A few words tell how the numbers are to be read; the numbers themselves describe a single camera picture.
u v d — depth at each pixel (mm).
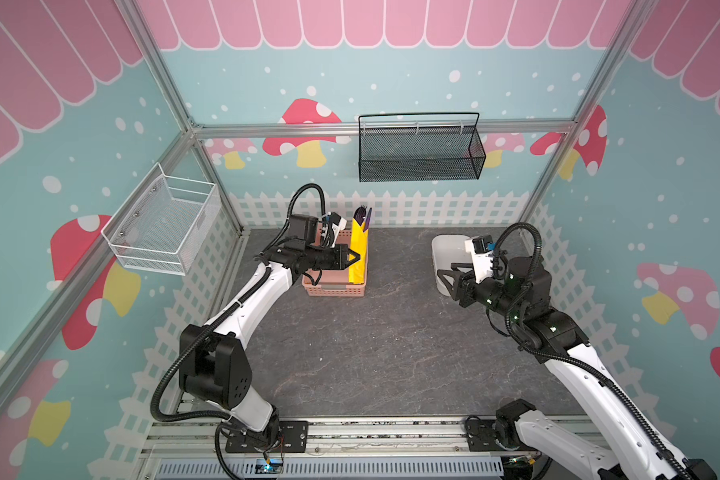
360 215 815
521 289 478
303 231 647
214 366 435
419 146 948
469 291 591
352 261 793
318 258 698
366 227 839
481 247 564
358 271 810
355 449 732
